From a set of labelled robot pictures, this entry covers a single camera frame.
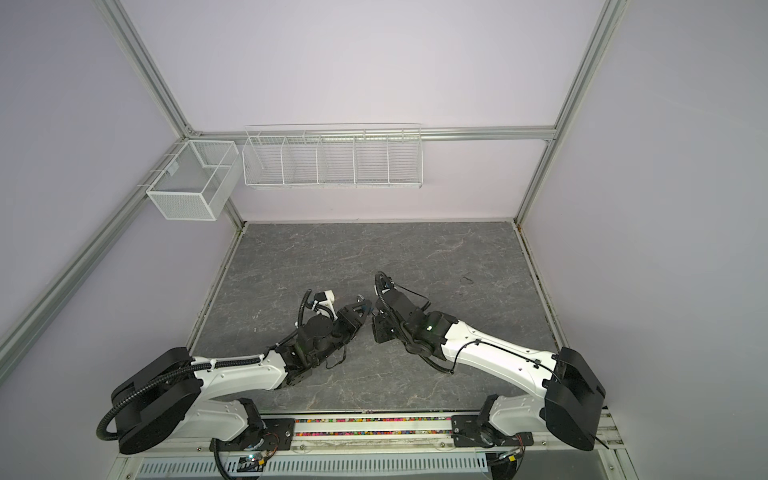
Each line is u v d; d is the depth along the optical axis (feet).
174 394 1.40
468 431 2.42
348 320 2.33
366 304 2.59
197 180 3.29
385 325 2.26
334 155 3.24
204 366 1.57
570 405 1.32
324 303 2.47
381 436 2.46
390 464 3.75
